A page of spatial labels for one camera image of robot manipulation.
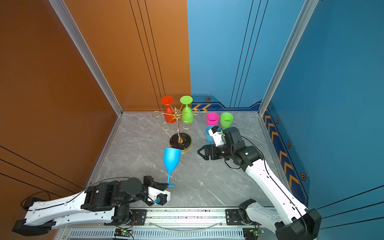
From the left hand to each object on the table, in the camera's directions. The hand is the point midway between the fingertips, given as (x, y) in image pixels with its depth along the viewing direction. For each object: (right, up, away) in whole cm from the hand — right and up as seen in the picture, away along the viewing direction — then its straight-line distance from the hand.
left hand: (167, 181), depth 65 cm
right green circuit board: (+39, -27, +5) cm, 48 cm away
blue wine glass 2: (+21, +16, +26) cm, 36 cm away
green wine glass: (+33, +29, +33) cm, 54 cm away
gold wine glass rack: (+2, +14, +33) cm, 36 cm away
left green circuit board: (-23, -27, +6) cm, 36 cm away
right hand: (+16, +12, +6) cm, 21 cm away
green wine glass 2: (+7, +31, +26) cm, 41 cm away
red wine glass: (-2, +31, +15) cm, 34 cm away
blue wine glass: (+2, +9, +2) cm, 9 cm away
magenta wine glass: (+23, +29, +35) cm, 51 cm away
